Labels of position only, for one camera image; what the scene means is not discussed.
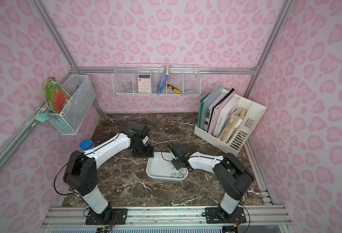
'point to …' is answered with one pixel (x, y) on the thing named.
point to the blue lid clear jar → (86, 144)
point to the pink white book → (220, 114)
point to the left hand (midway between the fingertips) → (148, 153)
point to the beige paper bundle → (231, 124)
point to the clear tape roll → (128, 89)
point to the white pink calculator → (144, 83)
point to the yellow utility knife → (177, 91)
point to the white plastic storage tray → (160, 167)
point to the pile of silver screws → (179, 174)
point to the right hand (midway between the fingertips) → (177, 159)
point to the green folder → (204, 105)
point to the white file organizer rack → (253, 117)
